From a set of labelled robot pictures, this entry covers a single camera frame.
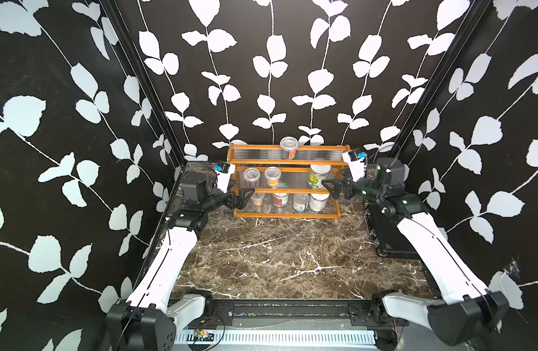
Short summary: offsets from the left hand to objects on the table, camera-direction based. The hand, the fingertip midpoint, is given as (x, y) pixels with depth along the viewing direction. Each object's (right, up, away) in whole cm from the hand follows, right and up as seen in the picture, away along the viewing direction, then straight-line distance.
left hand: (244, 182), depth 74 cm
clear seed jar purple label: (+16, +14, +6) cm, 22 cm away
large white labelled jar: (+29, -9, +21) cm, 37 cm away
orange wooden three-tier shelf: (+16, -3, +21) cm, 27 cm away
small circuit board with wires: (-13, -51, -3) cm, 52 cm away
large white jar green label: (+28, +4, +12) cm, 30 cm away
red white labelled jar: (+13, -8, +24) cm, 28 cm away
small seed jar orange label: (+3, -8, +24) cm, 25 cm away
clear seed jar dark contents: (+1, +3, +14) cm, 14 cm away
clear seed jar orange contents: (+10, +4, +15) cm, 18 cm away
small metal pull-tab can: (+22, -9, +23) cm, 33 cm away
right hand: (+30, +3, -2) cm, 30 cm away
